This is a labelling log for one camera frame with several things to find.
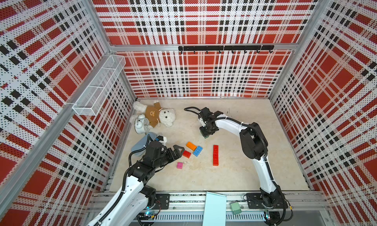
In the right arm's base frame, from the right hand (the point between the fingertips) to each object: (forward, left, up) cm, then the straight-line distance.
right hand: (207, 133), depth 98 cm
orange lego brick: (-9, +10, -1) cm, 14 cm away
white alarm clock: (+1, +42, +9) cm, 43 cm away
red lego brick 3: (-14, +14, -2) cm, 20 cm away
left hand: (-18, +15, +10) cm, 26 cm away
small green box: (-43, -12, +1) cm, 44 cm away
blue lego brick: (-12, +6, -1) cm, 14 cm away
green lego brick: (-3, +1, -1) cm, 3 cm away
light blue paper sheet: (-45, -2, +3) cm, 45 cm away
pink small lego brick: (-22, +17, 0) cm, 28 cm away
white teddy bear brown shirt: (+12, +36, +6) cm, 38 cm away
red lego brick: (-13, -5, -1) cm, 14 cm away
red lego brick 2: (-20, -4, -1) cm, 20 cm away
